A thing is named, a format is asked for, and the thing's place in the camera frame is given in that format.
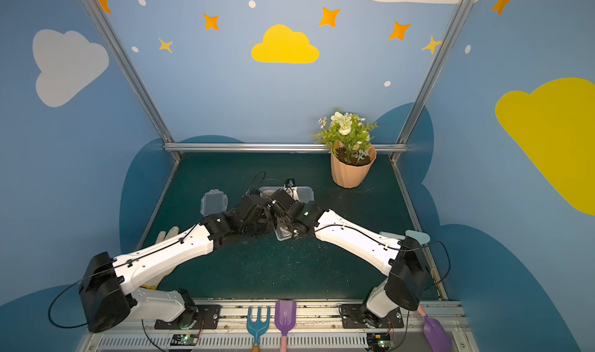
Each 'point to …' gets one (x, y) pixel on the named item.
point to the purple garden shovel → (285, 319)
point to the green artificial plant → (346, 134)
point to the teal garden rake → (259, 327)
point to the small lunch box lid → (214, 201)
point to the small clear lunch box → (283, 233)
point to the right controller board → (378, 340)
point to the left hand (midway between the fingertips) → (286, 221)
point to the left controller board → (181, 339)
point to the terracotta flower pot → (345, 174)
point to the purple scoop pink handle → (437, 338)
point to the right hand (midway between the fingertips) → (291, 208)
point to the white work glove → (171, 232)
